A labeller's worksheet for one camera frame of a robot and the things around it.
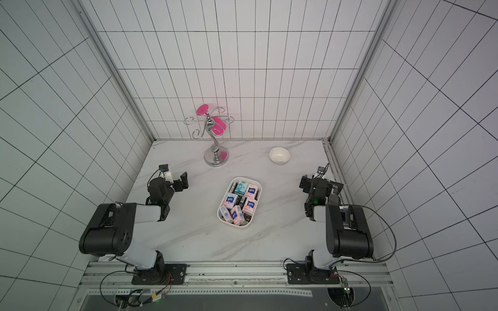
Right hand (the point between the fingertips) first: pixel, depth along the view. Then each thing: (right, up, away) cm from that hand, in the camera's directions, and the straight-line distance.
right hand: (310, 174), depth 94 cm
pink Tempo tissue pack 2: (-39, -11, -6) cm, 41 cm away
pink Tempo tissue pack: (-29, -8, -2) cm, 30 cm away
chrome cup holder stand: (-50, +9, +16) cm, 53 cm away
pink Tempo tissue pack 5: (-35, -16, -13) cm, 41 cm away
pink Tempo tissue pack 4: (-40, -16, -12) cm, 45 cm away
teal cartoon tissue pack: (-34, -6, -2) cm, 34 cm away
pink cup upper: (-55, +33, +2) cm, 64 cm away
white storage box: (-35, -13, -6) cm, 37 cm away
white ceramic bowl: (-13, +10, +13) cm, 21 cm away
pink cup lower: (-44, +23, -6) cm, 50 cm away
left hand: (-67, -1, +1) cm, 67 cm away
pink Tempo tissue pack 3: (-30, -13, -9) cm, 34 cm away
